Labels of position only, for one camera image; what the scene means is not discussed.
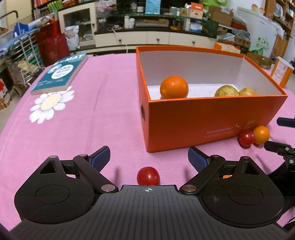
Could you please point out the orange white canister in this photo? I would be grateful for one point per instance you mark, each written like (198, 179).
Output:
(281, 71)

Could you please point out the orange fruit inside box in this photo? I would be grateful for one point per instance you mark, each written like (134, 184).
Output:
(174, 87)

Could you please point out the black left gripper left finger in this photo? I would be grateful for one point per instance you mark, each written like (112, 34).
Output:
(89, 168)

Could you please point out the white refrigerator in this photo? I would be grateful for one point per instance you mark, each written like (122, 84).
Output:
(263, 31)

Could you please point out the brown cardboard box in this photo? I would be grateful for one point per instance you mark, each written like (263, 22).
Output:
(221, 15)

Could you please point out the orange white carton on floor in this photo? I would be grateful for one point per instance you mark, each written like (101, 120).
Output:
(226, 47)

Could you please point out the wooden bookshelf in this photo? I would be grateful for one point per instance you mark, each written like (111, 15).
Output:
(281, 12)

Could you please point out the yellow pear right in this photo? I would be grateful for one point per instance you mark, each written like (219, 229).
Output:
(247, 92)

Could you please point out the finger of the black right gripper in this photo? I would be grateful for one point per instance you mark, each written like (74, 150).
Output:
(282, 121)
(279, 148)

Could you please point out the white tv cabinet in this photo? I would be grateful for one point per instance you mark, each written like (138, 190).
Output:
(129, 40)

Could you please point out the red cherry tomato back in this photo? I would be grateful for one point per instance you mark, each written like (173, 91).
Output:
(148, 176)

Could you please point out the small orange far left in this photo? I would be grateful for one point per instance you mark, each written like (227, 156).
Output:
(261, 134)

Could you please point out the white glass door cabinet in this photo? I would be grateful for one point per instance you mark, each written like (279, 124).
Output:
(82, 15)

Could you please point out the yellow pear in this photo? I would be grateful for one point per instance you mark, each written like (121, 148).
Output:
(226, 91)
(247, 92)

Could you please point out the red gift bag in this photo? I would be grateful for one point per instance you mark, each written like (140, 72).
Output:
(52, 43)

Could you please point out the blue paper bag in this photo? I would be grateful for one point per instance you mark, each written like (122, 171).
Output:
(152, 7)

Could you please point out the red cherry tomato far left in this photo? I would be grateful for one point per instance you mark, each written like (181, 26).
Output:
(246, 138)

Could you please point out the red cherry tomato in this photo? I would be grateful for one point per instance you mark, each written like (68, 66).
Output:
(148, 176)
(246, 138)

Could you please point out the teal paperback book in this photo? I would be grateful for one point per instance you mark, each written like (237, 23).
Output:
(60, 75)

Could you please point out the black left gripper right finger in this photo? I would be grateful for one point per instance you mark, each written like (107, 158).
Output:
(206, 167)

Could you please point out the yellow pear left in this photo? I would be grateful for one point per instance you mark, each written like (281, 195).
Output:
(226, 91)

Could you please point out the orange cardboard box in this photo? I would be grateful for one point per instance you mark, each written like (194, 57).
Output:
(200, 117)

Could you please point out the metal wire cart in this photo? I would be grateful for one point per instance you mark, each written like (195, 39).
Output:
(22, 56)

